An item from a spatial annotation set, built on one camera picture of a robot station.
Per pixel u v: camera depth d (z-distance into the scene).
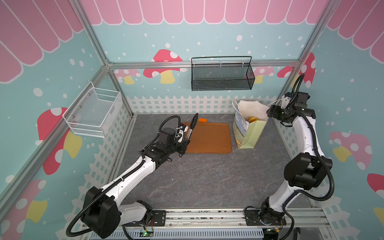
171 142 0.61
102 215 0.40
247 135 0.89
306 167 0.46
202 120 1.15
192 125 0.78
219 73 0.94
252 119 0.96
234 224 0.74
